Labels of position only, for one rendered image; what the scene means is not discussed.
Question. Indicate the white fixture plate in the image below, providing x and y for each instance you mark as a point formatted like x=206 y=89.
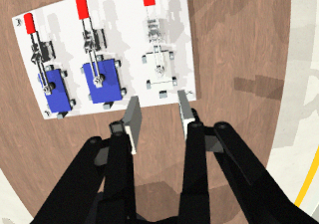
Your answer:
x=122 y=21

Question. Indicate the white rectangular block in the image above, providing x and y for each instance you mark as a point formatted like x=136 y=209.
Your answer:
x=166 y=83

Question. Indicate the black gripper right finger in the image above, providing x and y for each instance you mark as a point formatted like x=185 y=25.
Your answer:
x=259 y=196

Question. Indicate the blue metal block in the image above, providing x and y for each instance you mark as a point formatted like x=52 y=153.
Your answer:
x=111 y=89

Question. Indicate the blue rectangular block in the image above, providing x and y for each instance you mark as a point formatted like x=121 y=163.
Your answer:
x=59 y=100

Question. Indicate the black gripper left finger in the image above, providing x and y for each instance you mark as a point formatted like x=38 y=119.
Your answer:
x=71 y=199

